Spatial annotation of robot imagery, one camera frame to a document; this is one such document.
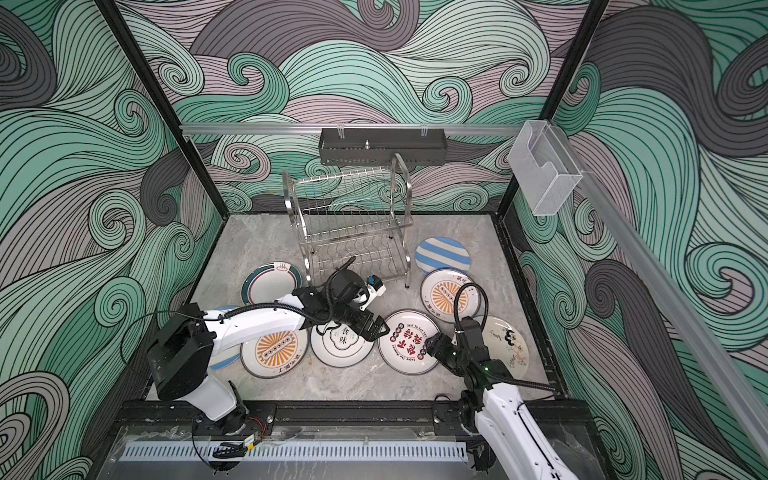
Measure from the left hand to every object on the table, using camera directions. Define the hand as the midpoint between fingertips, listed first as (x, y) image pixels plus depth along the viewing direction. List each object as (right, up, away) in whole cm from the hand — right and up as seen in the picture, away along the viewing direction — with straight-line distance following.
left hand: (380, 321), depth 80 cm
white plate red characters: (+6, -9, +5) cm, 12 cm away
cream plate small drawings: (+36, -7, +5) cm, 37 cm away
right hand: (+15, -8, +4) cm, 18 cm away
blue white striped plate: (+23, +18, +27) cm, 40 cm away
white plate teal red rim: (-37, +8, +16) cm, 42 cm away
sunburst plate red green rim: (+19, +5, +16) cm, 25 cm away
